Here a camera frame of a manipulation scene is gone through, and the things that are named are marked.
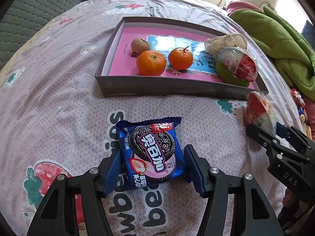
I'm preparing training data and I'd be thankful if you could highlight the blue red jelly cup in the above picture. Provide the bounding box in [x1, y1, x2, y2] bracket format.
[244, 91, 277, 136]

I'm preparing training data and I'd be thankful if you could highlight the red white jelly cup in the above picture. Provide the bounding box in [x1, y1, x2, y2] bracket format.
[218, 46, 258, 82]

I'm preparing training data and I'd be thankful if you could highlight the beige fabric scrunchie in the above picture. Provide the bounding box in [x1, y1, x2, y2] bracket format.
[205, 34, 247, 59]

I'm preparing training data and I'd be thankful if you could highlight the blue oreo cookie packet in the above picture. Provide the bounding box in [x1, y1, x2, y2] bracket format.
[115, 117, 186, 188]

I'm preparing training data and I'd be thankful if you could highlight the orange mandarin without stem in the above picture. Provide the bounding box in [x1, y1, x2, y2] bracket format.
[136, 50, 167, 76]

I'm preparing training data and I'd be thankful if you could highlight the brown walnut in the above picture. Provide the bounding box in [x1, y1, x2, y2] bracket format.
[130, 38, 151, 55]

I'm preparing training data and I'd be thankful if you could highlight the red patterned snack wrapper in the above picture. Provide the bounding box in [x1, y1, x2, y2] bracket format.
[290, 89, 305, 114]

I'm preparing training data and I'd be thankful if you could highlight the green fleece blanket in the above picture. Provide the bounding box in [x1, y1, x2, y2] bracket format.
[230, 6, 314, 101]

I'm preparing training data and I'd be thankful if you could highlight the pink strawberry bedsheet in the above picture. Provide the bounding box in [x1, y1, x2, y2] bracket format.
[1, 0, 284, 235]

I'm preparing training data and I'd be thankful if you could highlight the orange mandarin with stem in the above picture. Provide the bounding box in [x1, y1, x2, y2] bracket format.
[168, 46, 193, 70]

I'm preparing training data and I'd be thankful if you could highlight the pink pillow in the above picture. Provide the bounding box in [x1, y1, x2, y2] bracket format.
[226, 1, 262, 16]

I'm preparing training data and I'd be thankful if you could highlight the shallow grey cardboard tray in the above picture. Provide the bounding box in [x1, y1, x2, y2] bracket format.
[95, 17, 268, 100]

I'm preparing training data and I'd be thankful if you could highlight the pink and blue book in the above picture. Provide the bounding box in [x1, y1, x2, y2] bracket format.
[108, 27, 257, 90]

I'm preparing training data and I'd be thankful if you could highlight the grey quilted headboard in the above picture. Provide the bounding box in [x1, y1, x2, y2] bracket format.
[1, 0, 81, 67]

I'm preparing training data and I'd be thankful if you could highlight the green fuzzy ring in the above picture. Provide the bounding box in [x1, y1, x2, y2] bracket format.
[215, 60, 250, 88]

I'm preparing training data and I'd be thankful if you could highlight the black wall television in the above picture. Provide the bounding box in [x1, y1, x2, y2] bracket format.
[301, 20, 315, 45]

